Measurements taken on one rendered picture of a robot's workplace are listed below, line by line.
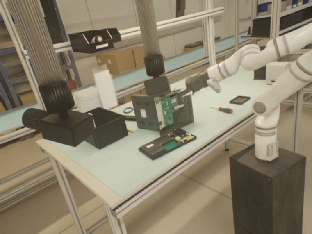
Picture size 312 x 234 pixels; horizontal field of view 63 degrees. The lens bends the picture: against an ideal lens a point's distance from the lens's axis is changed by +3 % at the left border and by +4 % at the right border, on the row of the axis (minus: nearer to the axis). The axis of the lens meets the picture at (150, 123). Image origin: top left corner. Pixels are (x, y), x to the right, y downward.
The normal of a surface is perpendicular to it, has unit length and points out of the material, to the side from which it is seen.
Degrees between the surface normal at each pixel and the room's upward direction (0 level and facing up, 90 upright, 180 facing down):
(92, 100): 90
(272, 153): 90
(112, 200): 0
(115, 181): 0
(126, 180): 0
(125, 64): 90
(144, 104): 90
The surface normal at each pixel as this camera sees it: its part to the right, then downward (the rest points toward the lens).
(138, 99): -0.55, 0.42
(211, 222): -0.18, -0.90
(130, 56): 0.64, 0.20
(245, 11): -0.75, 0.38
